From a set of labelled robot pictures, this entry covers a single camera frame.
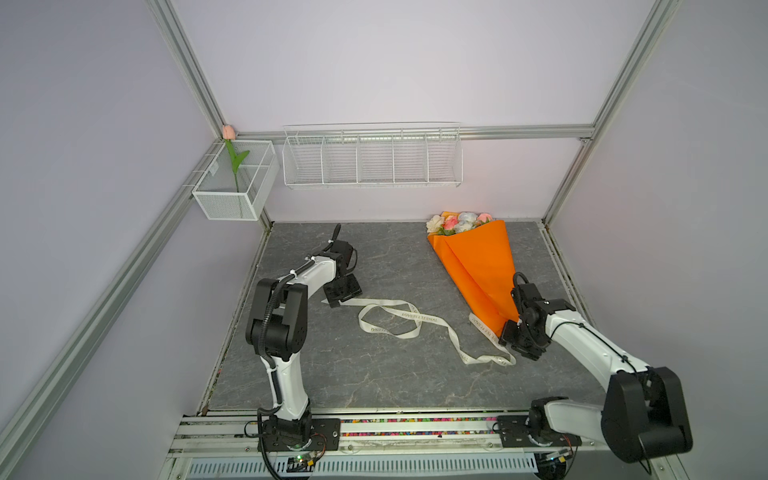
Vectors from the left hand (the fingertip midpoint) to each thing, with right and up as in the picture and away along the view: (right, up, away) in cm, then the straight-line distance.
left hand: (353, 299), depth 96 cm
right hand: (+48, -12, -11) cm, 50 cm away
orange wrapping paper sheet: (+43, +12, +9) cm, 46 cm away
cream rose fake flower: (+29, +26, +20) cm, 44 cm away
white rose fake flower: (+41, +28, +19) cm, 53 cm away
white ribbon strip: (+16, -6, -2) cm, 17 cm away
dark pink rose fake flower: (+35, +26, +19) cm, 48 cm away
